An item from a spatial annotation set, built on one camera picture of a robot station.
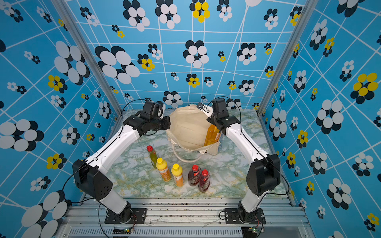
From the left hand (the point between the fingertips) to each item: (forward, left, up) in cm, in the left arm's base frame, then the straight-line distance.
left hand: (173, 121), depth 81 cm
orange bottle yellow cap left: (-24, +3, -6) cm, 25 cm away
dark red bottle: (-26, -12, -11) cm, 31 cm away
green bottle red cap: (-13, +12, -16) cm, 24 cm away
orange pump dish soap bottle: (+2, -24, -16) cm, 29 cm away
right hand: (+9, -25, +2) cm, 27 cm away
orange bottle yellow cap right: (-27, -4, -5) cm, 27 cm away
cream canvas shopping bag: (+10, -6, -23) cm, 25 cm away
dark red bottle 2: (-29, -17, -13) cm, 36 cm away
